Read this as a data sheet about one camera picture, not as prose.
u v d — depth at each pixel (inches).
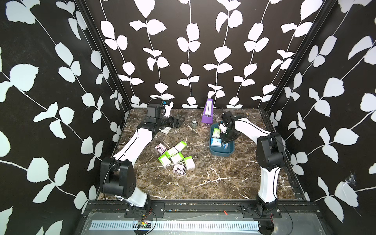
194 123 42.0
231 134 32.8
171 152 36.7
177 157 35.7
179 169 33.8
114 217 28.3
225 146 37.4
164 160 35.7
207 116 42.4
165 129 41.0
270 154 21.2
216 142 38.6
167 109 29.4
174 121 29.5
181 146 38.2
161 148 37.2
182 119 31.1
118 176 17.1
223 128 35.7
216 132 39.6
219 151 37.5
